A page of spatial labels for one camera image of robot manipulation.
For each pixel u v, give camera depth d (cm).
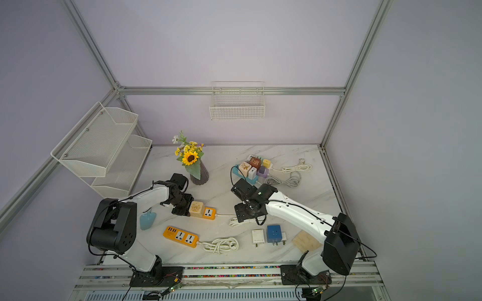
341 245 41
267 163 104
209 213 88
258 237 82
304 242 82
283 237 81
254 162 101
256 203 54
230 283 73
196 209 84
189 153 82
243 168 98
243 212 70
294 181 102
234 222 85
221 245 78
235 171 104
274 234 80
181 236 82
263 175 104
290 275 73
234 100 95
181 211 82
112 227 46
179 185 76
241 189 60
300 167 107
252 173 98
